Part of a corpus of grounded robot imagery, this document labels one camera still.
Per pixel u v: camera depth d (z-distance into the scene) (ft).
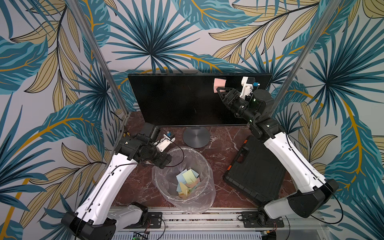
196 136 3.44
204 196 1.89
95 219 1.18
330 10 2.27
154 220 2.39
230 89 1.87
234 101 1.86
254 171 2.67
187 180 2.46
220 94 1.95
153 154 1.83
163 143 2.03
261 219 2.15
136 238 2.34
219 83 2.12
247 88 1.89
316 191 1.29
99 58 2.80
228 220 2.45
